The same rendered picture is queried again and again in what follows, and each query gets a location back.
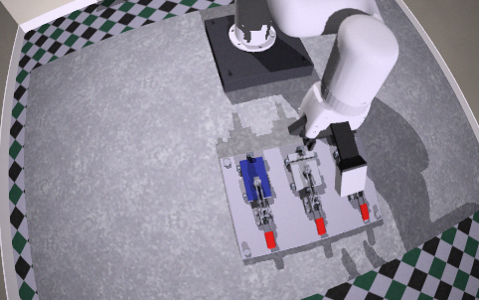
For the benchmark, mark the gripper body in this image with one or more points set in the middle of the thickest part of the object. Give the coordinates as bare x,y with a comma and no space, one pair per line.
320,115

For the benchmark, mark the toggle clamp with red handle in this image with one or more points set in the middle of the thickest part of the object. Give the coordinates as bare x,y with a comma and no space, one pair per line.
308,203
364,208
263,215

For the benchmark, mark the blue rectangular plate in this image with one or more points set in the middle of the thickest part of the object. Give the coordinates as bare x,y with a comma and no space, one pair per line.
254,168

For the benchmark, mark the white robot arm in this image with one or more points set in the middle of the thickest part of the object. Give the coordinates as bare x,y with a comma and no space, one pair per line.
364,52

